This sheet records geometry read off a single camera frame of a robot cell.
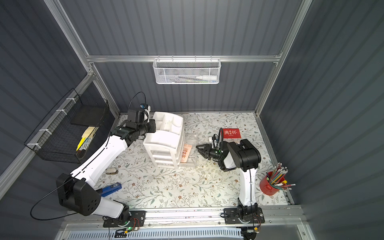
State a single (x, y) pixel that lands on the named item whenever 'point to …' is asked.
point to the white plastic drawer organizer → (166, 146)
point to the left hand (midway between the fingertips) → (154, 123)
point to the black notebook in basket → (89, 115)
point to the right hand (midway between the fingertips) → (198, 149)
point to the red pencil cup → (274, 181)
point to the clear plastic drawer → (190, 139)
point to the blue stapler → (114, 187)
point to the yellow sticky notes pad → (88, 131)
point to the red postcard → (231, 133)
